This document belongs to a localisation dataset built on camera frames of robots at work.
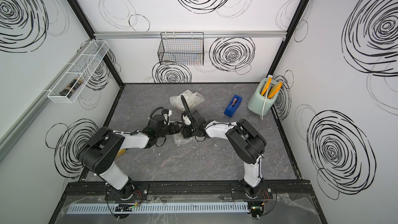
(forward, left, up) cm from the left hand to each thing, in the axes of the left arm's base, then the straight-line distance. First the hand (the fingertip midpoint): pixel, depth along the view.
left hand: (180, 125), depth 92 cm
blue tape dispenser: (+15, -33, +2) cm, 37 cm away
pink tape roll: (+18, -34, +3) cm, 39 cm away
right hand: (-5, -1, -1) cm, 5 cm away
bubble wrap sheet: (-10, -1, +2) cm, 10 cm away
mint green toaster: (+11, -49, +9) cm, 51 cm away
